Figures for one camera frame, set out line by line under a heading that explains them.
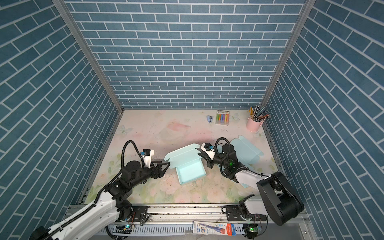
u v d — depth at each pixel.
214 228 0.69
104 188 0.59
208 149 0.71
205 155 0.74
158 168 0.71
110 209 0.56
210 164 0.75
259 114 1.03
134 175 0.63
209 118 1.13
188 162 0.86
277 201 0.42
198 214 0.75
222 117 1.15
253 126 1.05
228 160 0.67
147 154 0.71
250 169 0.57
